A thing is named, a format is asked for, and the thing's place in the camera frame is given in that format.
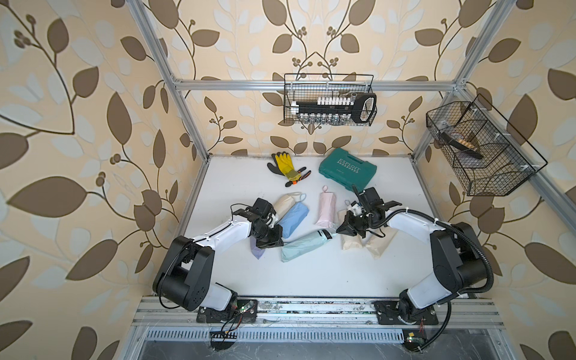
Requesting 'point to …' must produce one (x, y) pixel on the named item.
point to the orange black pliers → (290, 183)
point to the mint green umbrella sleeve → (297, 247)
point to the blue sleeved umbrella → (292, 220)
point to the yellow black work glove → (283, 164)
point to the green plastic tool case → (345, 168)
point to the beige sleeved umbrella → (283, 204)
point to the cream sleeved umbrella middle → (349, 242)
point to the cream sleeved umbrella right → (379, 244)
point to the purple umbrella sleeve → (256, 251)
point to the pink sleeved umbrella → (327, 208)
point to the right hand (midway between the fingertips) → (337, 230)
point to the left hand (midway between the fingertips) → (281, 240)
